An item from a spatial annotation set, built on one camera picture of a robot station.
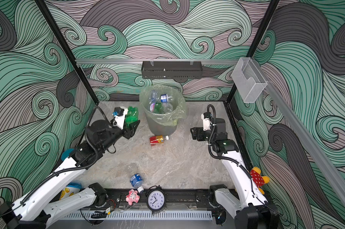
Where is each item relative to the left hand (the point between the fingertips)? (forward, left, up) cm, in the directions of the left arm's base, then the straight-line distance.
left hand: (133, 116), depth 66 cm
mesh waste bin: (+8, -11, -22) cm, 26 cm away
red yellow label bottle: (+4, -10, -29) cm, 31 cm away
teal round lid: (-7, +45, -28) cm, 54 cm away
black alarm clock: (-29, -11, -31) cm, 44 cm away
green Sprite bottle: (+2, +1, -2) cm, 3 cm away
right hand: (+2, -33, -14) cm, 35 cm away
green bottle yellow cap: (+24, -10, -20) cm, 32 cm away
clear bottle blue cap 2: (+22, -16, -17) cm, 32 cm away
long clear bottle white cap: (+22, -7, -11) cm, 26 cm away
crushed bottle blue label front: (-21, 0, -28) cm, 35 cm away
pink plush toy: (-28, +1, -31) cm, 42 cm away
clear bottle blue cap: (+26, -14, -12) cm, 32 cm away
